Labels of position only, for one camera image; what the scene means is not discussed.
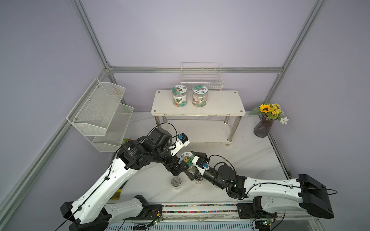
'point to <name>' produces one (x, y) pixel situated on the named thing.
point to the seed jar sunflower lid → (188, 157)
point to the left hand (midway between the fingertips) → (178, 162)
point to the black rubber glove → (116, 196)
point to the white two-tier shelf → (218, 121)
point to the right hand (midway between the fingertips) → (187, 159)
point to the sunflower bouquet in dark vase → (269, 113)
